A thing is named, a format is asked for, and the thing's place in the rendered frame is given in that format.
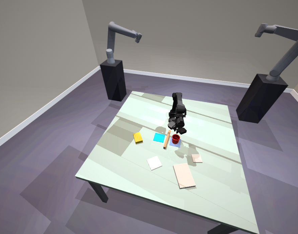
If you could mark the yellow rectangular block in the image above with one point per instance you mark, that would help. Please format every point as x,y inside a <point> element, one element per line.
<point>137,138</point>

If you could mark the red plastic cup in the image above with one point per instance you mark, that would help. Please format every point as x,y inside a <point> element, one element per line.
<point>175,138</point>

